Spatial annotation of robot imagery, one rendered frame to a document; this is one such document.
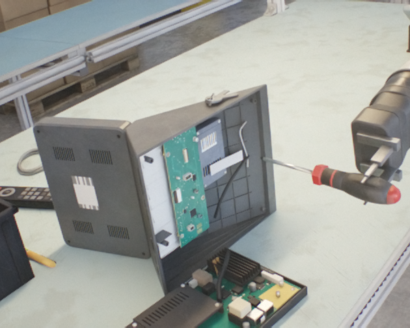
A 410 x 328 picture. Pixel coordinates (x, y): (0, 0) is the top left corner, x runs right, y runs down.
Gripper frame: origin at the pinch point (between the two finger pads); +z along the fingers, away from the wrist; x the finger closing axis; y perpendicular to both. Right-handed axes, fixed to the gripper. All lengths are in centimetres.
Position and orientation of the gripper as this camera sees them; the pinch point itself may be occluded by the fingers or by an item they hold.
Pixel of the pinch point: (363, 193)
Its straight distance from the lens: 59.5
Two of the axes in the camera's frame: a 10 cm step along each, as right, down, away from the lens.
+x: -2.5, -7.8, -5.7
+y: -7.4, -2.3, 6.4
